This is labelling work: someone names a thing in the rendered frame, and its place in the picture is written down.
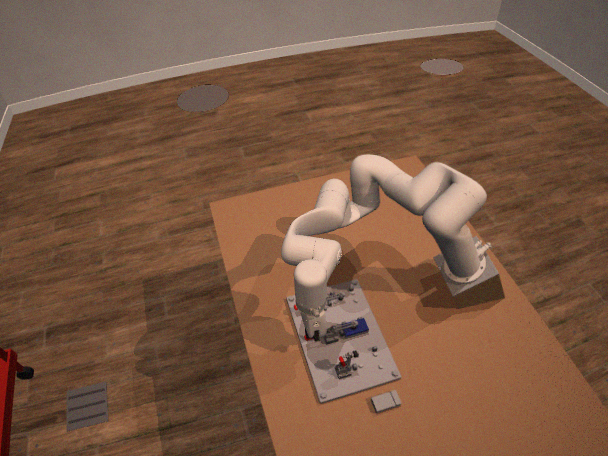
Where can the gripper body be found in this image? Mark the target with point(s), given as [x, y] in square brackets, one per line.
[312, 324]

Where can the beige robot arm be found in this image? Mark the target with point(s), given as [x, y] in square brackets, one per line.
[316, 258]

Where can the black toggle clamp with red handle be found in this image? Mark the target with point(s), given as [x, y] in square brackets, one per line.
[345, 366]

